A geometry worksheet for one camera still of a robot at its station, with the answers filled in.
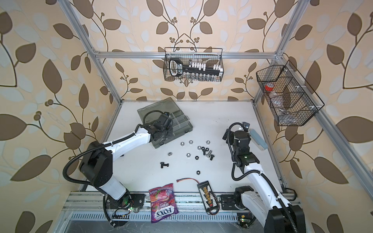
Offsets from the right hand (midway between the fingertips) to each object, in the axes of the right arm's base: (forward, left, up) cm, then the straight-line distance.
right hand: (234, 132), depth 83 cm
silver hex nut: (+2, +32, -15) cm, 35 cm away
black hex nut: (-2, +18, -15) cm, 23 cm away
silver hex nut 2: (+3, +26, -14) cm, 30 cm away
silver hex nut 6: (-5, +39, -14) cm, 42 cm away
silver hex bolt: (-7, +15, -15) cm, 22 cm away
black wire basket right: (+8, -28, +18) cm, 34 cm away
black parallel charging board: (-31, +17, -13) cm, 38 cm away
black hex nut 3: (-7, +22, -16) cm, 28 cm away
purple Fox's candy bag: (-32, +41, -12) cm, 53 cm away
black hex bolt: (-12, +43, -14) cm, 47 cm away
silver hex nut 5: (-6, +27, -15) cm, 32 cm away
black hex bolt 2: (-4, +17, -14) cm, 23 cm away
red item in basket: (+22, -23, +13) cm, 35 cm away
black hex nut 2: (-3, +15, -15) cm, 22 cm away
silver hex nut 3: (+2, +14, -15) cm, 21 cm away
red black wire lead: (-21, +34, -15) cm, 42 cm away
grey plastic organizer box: (+15, +31, -11) cm, 37 cm away
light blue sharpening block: (-3, -20, -12) cm, 23 cm away
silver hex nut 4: (-1, +20, -15) cm, 25 cm away
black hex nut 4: (-17, +22, -15) cm, 32 cm away
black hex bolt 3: (-8, +13, -15) cm, 21 cm away
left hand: (+6, +40, -3) cm, 41 cm away
